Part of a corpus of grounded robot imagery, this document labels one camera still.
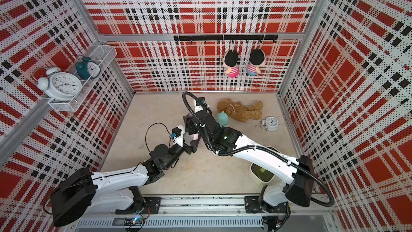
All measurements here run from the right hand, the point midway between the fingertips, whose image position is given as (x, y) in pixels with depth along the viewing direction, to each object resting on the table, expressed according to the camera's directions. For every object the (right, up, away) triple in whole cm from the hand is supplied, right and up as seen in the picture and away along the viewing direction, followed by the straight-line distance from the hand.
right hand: (192, 117), depth 70 cm
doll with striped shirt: (+35, +33, +23) cm, 53 cm away
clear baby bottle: (+2, -8, -4) cm, 9 cm away
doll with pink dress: (+19, +33, +24) cm, 45 cm away
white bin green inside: (+34, -29, +8) cm, 45 cm away
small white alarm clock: (+45, -6, +29) cm, 54 cm away
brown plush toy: (+25, +2, +29) cm, 38 cm away
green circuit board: (-25, -46, 0) cm, 53 cm away
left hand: (+1, -7, +7) cm, 10 cm away
